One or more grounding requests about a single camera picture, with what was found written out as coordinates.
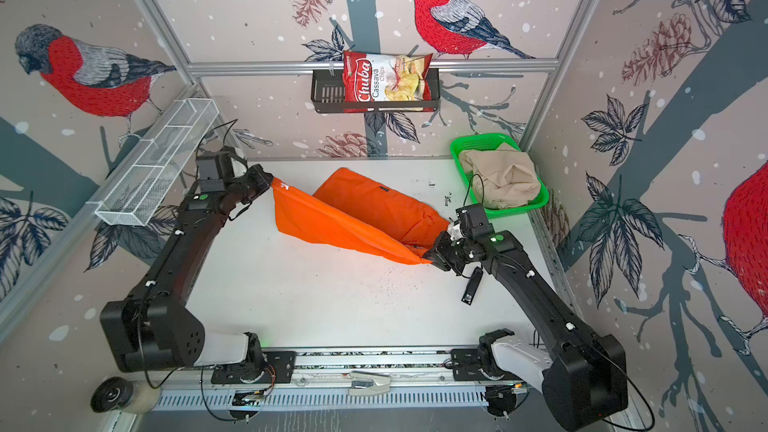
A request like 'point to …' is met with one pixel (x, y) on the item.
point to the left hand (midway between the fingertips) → (270, 171)
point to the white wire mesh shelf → (139, 187)
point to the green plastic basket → (541, 199)
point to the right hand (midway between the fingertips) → (419, 259)
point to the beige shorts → (503, 177)
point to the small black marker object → (472, 285)
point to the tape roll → (116, 393)
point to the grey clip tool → (364, 383)
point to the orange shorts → (357, 211)
